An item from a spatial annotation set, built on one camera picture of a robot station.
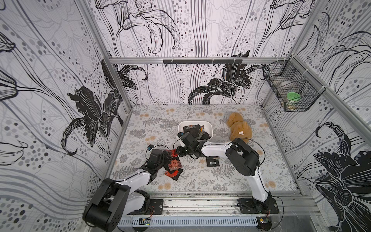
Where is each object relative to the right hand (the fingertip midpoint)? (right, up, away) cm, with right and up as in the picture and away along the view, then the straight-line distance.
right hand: (178, 149), depth 95 cm
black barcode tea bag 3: (+22, -6, -7) cm, 24 cm away
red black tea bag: (-1, -7, -9) cm, 11 cm away
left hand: (-5, -4, -4) cm, 7 cm away
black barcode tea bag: (+10, +13, +6) cm, 18 cm away
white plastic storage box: (+21, +14, +7) cm, 27 cm away
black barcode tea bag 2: (+19, +9, +4) cm, 21 cm away
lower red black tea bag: (-1, -12, -12) cm, 17 cm away
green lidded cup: (+66, +31, -15) cm, 75 cm away
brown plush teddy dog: (+40, +14, -6) cm, 42 cm away
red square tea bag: (-3, -2, -4) cm, 5 cm away
